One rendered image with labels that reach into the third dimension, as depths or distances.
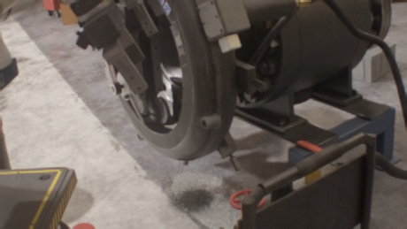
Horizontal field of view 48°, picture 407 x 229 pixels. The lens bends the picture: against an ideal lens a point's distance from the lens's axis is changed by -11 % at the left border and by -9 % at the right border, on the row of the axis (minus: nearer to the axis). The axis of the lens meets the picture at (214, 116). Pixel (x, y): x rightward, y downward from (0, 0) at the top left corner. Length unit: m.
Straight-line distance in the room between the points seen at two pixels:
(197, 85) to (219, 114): 0.11
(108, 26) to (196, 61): 0.60
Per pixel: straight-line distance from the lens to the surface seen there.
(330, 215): 1.13
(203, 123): 1.46
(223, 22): 1.28
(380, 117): 1.98
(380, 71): 3.17
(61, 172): 1.63
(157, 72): 1.75
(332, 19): 1.81
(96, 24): 0.82
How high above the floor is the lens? 1.03
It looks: 23 degrees down
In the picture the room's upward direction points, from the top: 6 degrees counter-clockwise
